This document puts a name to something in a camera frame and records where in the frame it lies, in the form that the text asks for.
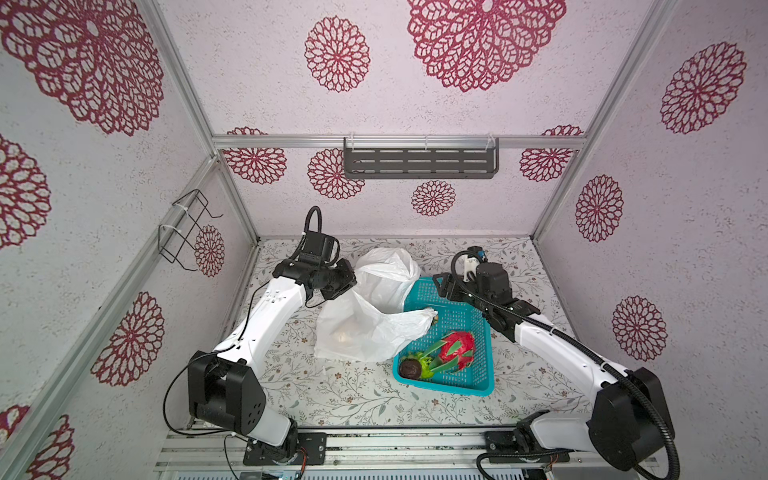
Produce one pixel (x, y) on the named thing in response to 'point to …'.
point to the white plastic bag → (372, 321)
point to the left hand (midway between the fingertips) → (357, 284)
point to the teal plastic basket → (451, 316)
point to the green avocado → (425, 366)
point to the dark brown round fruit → (410, 368)
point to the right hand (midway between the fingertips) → (441, 273)
